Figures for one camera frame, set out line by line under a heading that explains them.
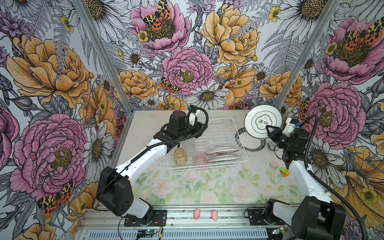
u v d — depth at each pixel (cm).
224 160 77
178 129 61
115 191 41
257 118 86
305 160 54
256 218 73
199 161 83
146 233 71
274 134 72
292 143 62
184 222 74
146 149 51
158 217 74
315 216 41
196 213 75
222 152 84
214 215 75
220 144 100
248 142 102
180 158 85
